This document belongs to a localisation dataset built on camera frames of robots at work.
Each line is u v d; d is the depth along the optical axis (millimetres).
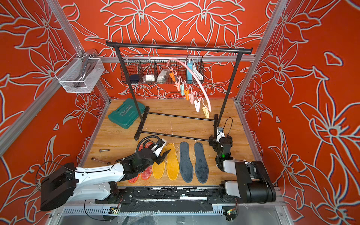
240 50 528
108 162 850
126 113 1040
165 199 727
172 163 834
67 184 401
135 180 781
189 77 895
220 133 948
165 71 949
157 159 699
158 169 814
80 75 834
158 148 641
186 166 834
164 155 714
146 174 795
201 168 816
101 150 899
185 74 876
